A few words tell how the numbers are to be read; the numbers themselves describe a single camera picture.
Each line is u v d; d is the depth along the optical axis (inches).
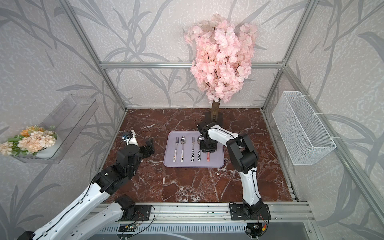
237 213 28.6
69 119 29.7
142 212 28.9
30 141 19.4
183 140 39.0
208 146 32.8
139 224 27.6
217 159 35.6
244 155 21.0
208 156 36.8
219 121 43.8
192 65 29.7
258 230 27.3
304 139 23.5
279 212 29.6
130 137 23.5
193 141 40.0
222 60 27.2
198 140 39.0
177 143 39.3
